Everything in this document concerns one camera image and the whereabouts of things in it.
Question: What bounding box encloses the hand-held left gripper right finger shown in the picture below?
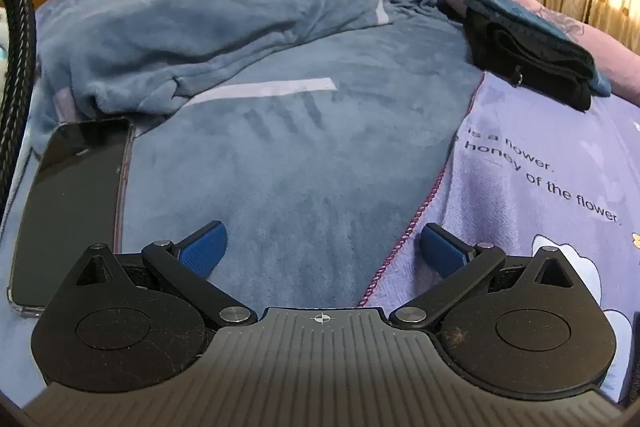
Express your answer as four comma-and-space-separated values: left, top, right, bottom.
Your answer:
390, 223, 576, 327

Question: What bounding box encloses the black braided cable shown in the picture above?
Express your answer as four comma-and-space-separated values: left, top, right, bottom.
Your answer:
0, 0, 38, 218

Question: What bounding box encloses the black smartphone in clear case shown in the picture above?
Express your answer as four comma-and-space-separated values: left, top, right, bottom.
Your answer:
7, 117, 136, 319

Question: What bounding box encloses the folded black garment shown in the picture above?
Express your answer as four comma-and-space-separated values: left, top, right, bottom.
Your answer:
462, 0, 598, 112

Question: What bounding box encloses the folded teal garment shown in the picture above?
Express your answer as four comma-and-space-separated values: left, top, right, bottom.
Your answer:
464, 0, 613, 98

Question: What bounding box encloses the purple printed blanket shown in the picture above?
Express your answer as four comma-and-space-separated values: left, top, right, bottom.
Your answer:
357, 72, 640, 408

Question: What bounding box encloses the blue-grey fleece blanket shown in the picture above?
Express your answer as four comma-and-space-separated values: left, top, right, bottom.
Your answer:
27, 0, 486, 310

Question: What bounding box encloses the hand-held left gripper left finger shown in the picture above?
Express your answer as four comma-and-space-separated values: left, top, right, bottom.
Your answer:
75, 221, 258, 329

